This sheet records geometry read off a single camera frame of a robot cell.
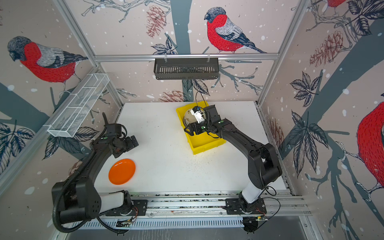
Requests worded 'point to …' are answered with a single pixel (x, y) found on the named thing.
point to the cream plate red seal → (189, 118)
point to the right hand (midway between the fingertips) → (189, 128)
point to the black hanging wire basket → (186, 68)
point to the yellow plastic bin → (201, 142)
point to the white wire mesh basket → (70, 119)
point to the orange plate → (122, 171)
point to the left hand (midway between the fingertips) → (129, 145)
